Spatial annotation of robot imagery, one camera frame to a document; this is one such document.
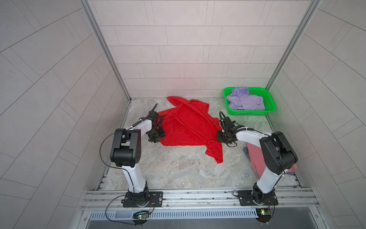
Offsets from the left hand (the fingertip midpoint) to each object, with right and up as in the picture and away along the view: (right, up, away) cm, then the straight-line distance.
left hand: (166, 134), depth 96 cm
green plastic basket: (+76, +23, +10) cm, 80 cm away
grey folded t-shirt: (+50, -8, -12) cm, 52 cm away
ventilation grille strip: (-14, -34, -27) cm, 46 cm away
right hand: (+34, -3, -1) cm, 34 cm away
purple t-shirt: (+55, +25, +12) cm, 61 cm away
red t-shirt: (+16, +7, +4) cm, 18 cm away
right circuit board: (+52, -34, -28) cm, 68 cm away
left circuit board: (-7, -32, -31) cm, 45 cm away
